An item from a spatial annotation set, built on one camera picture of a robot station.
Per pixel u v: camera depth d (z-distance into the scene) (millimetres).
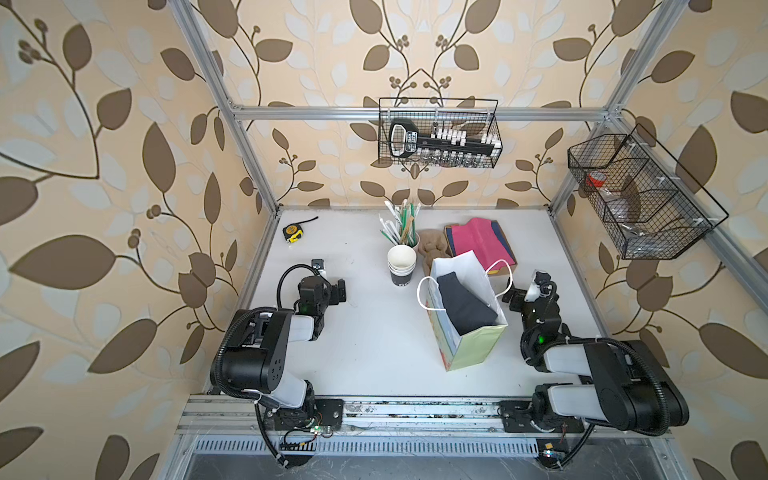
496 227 1105
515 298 822
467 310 740
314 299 734
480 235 1019
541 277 756
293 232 1105
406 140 845
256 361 448
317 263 835
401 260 940
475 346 698
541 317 666
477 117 911
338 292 886
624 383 434
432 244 1075
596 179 886
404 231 935
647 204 743
